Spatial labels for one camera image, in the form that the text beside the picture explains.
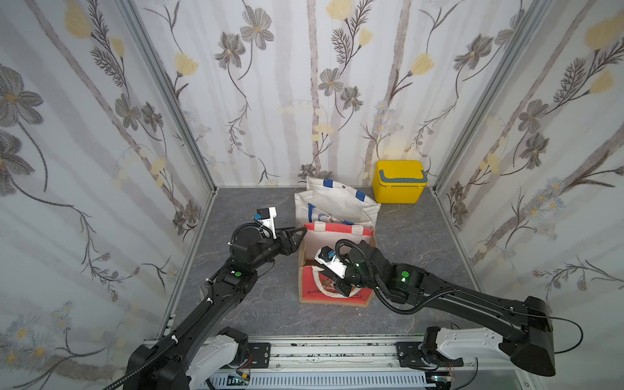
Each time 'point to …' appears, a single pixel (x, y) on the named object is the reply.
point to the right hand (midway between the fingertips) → (325, 271)
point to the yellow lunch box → (399, 181)
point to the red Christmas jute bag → (316, 287)
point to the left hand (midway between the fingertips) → (303, 229)
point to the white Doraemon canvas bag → (329, 211)
